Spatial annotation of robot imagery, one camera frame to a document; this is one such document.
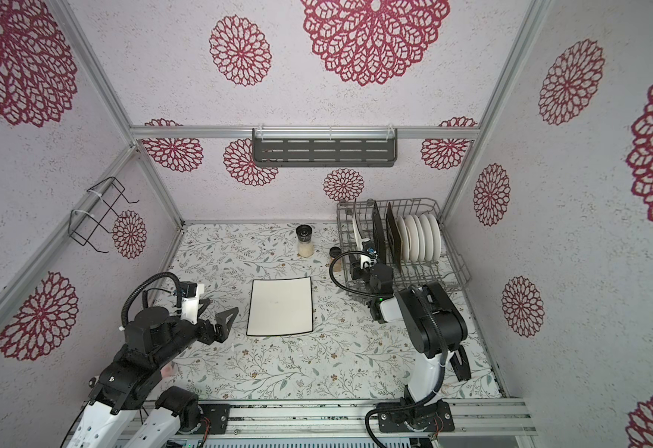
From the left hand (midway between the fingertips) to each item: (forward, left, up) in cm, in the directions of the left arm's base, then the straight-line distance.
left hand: (224, 311), depth 72 cm
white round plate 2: (+30, -57, -5) cm, 64 cm away
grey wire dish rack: (+38, -43, -5) cm, 58 cm away
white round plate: (+30, -53, -4) cm, 62 cm away
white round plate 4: (+28, -66, -10) cm, 72 cm away
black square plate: (+28, -50, -3) cm, 57 cm away
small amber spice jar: (+29, -30, -13) cm, 44 cm away
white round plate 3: (+30, -61, -7) cm, 69 cm away
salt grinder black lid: (+36, -19, -10) cm, 42 cm away
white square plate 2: (+30, -38, -5) cm, 48 cm away
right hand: (+26, -38, -6) cm, 47 cm away
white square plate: (+12, -11, -21) cm, 27 cm away
